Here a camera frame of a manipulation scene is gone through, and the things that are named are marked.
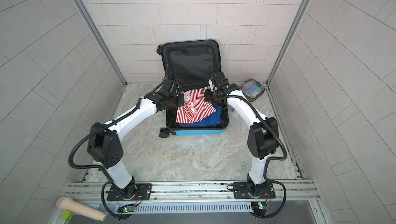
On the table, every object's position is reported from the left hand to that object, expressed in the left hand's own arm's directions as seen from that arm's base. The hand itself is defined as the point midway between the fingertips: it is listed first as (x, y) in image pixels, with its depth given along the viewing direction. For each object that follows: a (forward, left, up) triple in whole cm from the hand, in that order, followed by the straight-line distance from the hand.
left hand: (188, 98), depth 86 cm
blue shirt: (-7, -14, -11) cm, 19 cm away
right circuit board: (-48, -34, -17) cm, 61 cm away
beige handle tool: (-48, +48, -11) cm, 69 cm away
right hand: (0, -8, 0) cm, 9 cm away
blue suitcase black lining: (+23, -1, +5) cm, 24 cm away
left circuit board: (-50, +24, -12) cm, 57 cm away
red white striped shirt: (-2, -4, -5) cm, 7 cm away
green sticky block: (-52, +47, -12) cm, 71 cm away
